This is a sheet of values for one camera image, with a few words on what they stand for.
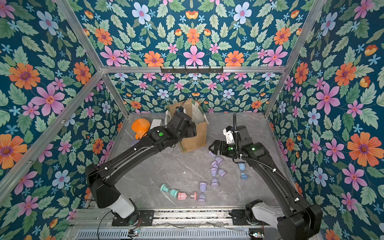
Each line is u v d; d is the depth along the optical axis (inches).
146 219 28.9
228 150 25.2
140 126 40.1
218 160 35.7
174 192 31.0
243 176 33.8
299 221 14.3
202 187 32.4
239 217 28.8
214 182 33.0
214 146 25.8
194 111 39.6
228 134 27.2
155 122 42.7
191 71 37.1
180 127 21.8
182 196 30.7
